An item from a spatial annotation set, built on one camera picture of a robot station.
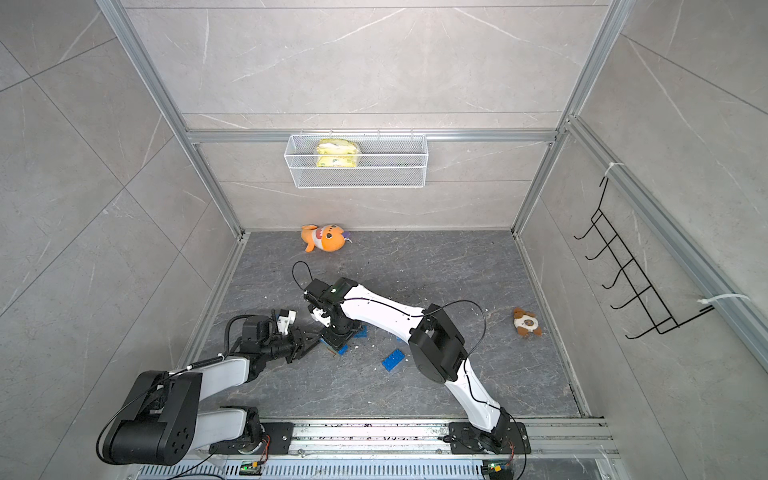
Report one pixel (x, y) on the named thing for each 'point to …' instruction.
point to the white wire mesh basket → (385, 160)
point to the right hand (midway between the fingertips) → (342, 341)
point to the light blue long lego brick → (343, 349)
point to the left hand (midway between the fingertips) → (323, 334)
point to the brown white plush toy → (526, 323)
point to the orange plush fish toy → (329, 238)
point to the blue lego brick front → (393, 360)
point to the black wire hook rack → (660, 318)
